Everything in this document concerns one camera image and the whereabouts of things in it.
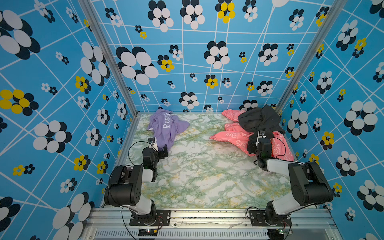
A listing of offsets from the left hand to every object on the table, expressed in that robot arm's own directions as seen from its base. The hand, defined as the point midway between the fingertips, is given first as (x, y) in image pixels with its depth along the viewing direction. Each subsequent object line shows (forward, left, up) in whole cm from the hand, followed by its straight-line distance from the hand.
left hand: (159, 144), depth 93 cm
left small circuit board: (-45, 0, -10) cm, 46 cm away
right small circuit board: (-45, -62, -8) cm, 77 cm away
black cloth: (+18, -70, +4) cm, 72 cm away
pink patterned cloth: (+6, -50, +3) cm, 50 cm away
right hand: (+2, -64, 0) cm, 64 cm away
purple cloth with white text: (+16, -1, 0) cm, 16 cm away
